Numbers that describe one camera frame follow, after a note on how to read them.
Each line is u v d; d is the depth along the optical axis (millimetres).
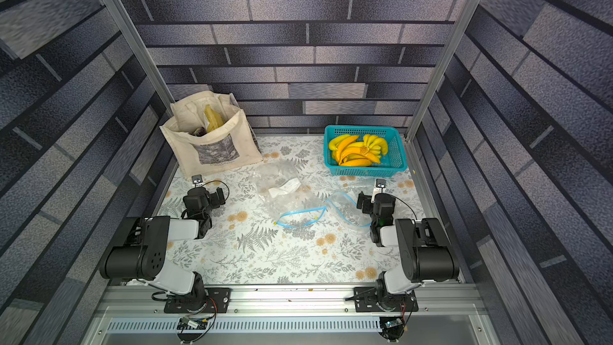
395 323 728
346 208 947
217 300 732
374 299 737
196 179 823
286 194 904
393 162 1040
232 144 948
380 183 814
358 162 1004
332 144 1067
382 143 1010
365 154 1002
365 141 1017
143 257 449
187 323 710
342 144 1063
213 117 948
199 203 728
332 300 773
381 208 714
